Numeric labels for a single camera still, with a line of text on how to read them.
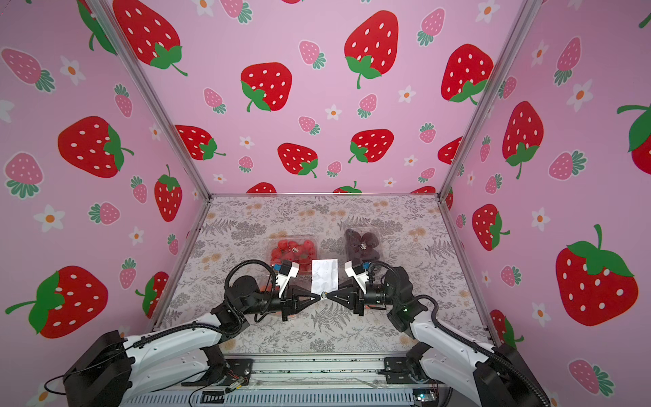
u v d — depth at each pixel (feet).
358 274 2.06
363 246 3.05
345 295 2.24
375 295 2.13
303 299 2.20
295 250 3.04
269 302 2.05
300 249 3.28
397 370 2.43
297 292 2.16
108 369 1.34
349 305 2.17
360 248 3.05
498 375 1.37
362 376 2.41
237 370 2.45
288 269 2.05
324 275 2.18
